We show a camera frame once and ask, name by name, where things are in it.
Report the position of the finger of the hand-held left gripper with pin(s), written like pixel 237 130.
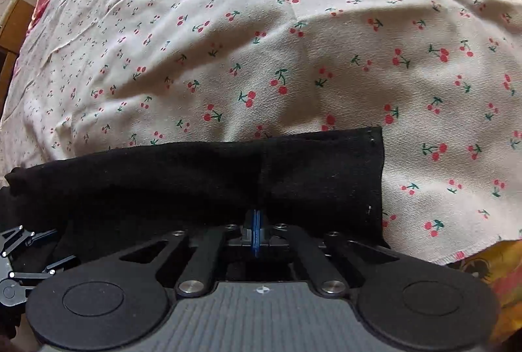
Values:
pixel 53 269
pixel 40 235

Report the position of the floral quilt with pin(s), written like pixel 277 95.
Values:
pixel 501 266

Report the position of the wooden side cabinet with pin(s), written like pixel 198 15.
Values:
pixel 10 25

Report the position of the black pants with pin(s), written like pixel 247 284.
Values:
pixel 163 180

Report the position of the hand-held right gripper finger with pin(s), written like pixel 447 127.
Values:
pixel 253 231
pixel 261 231

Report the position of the cherry print bed sheet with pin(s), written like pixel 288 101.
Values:
pixel 285 29

